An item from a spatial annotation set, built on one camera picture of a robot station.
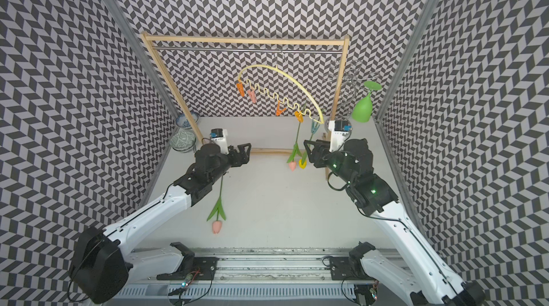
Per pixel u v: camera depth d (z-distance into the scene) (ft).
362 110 2.91
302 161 2.78
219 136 2.23
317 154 1.89
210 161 1.94
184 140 3.45
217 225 2.68
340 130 1.84
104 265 1.28
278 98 2.49
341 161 1.71
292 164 2.92
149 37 2.02
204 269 2.37
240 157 2.33
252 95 2.75
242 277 2.37
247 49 2.14
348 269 2.39
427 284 1.24
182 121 3.79
